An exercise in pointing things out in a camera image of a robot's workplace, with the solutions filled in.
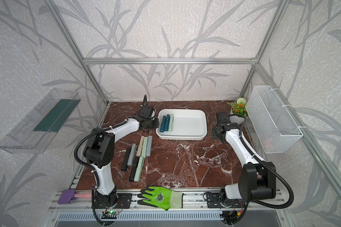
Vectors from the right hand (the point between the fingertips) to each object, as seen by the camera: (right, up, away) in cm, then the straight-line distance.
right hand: (216, 133), depth 87 cm
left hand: (-37, +5, +10) cm, 39 cm away
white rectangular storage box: (-16, +4, +22) cm, 27 cm away
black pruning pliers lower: (-50, -23, -7) cm, 56 cm away
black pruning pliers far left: (-56, -16, -2) cm, 58 cm away
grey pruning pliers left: (-53, -16, -1) cm, 55 cm away
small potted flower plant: (+17, +16, +7) cm, 25 cm away
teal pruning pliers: (-36, +2, +12) cm, 38 cm away
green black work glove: (-33, -32, -14) cm, 48 cm away
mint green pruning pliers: (-30, +6, +17) cm, 35 cm away
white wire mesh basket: (+22, +4, -21) cm, 31 cm away
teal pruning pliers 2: (-32, +6, +17) cm, 37 cm away
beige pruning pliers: (-49, -12, +2) cm, 50 cm away
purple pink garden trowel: (-84, -32, -12) cm, 90 cm away
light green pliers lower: (-47, -20, -5) cm, 52 cm away
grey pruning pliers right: (-43, -9, +4) cm, 44 cm away
